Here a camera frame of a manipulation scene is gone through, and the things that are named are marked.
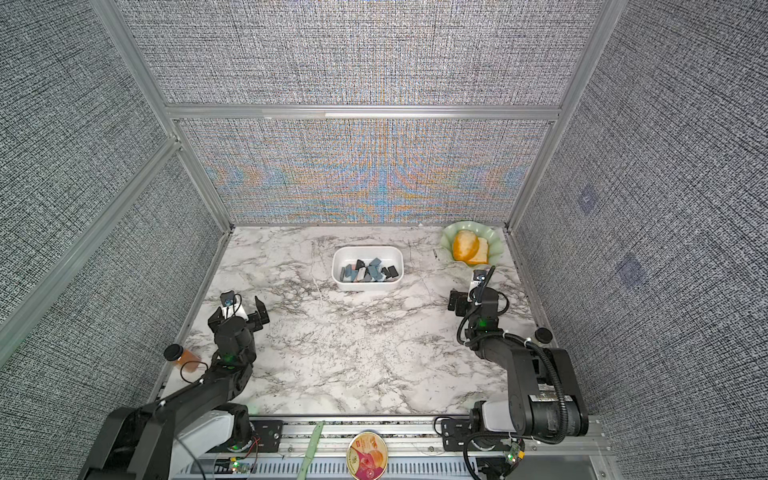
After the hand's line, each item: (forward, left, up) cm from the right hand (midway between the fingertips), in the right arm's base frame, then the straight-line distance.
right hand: (470, 282), depth 92 cm
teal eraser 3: (+7, +29, -5) cm, 31 cm away
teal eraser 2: (+14, +30, -9) cm, 34 cm away
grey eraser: (+9, +41, -8) cm, 43 cm away
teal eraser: (+9, +39, -7) cm, 41 cm away
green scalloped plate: (+22, -14, -6) cm, 27 cm away
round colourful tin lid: (-44, +31, -4) cm, 54 cm away
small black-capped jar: (-17, -17, 0) cm, 24 cm away
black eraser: (+13, +35, -8) cm, 39 cm away
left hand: (-7, +66, +3) cm, 67 cm away
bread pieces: (+17, -3, -3) cm, 17 cm away
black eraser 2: (+11, +23, -9) cm, 27 cm away
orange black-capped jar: (-22, +80, 0) cm, 83 cm away
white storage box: (+10, +32, -5) cm, 34 cm away
